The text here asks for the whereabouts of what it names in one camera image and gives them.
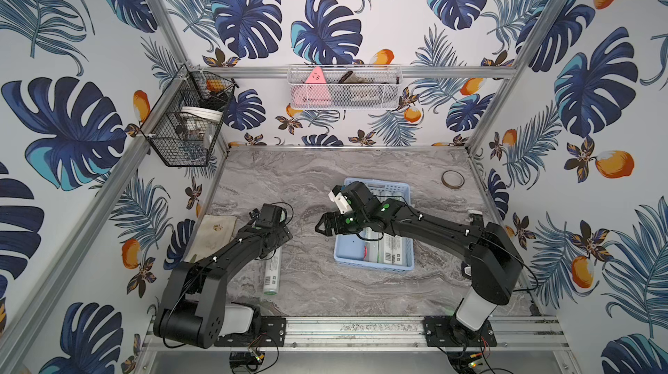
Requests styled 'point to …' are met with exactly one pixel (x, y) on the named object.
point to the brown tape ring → (449, 184)
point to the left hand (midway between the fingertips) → (279, 234)
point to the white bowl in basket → (208, 113)
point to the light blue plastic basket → (349, 248)
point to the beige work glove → (213, 232)
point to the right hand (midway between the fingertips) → (325, 227)
